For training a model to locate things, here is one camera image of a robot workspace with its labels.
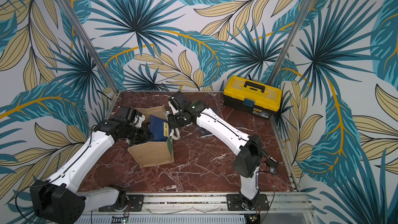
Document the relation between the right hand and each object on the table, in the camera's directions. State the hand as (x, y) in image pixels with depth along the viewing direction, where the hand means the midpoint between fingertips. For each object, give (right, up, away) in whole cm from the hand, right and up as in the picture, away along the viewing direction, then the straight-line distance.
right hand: (171, 122), depth 77 cm
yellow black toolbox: (+46, +14, +20) cm, 52 cm away
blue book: (-8, -4, +9) cm, 12 cm away
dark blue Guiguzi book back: (+16, -8, +20) cm, 27 cm away
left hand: (-9, -8, -1) cm, 12 cm away
